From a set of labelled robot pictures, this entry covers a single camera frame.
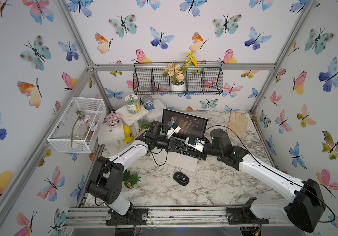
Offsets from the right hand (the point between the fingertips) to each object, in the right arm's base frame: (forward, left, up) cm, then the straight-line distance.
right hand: (191, 142), depth 76 cm
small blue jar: (+29, +27, 0) cm, 40 cm away
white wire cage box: (-1, +55, +9) cm, 55 cm away
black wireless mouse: (-12, +5, -20) cm, 23 cm away
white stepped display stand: (+7, +50, -7) cm, 51 cm away
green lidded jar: (+19, +33, +6) cm, 39 cm away
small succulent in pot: (+18, +30, -10) cm, 37 cm away
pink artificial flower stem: (+6, +56, +9) cm, 57 cm away
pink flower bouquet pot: (+10, +43, +4) cm, 44 cm away
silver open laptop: (+18, -1, -10) cm, 20 cm away
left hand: (-3, +3, -2) cm, 4 cm away
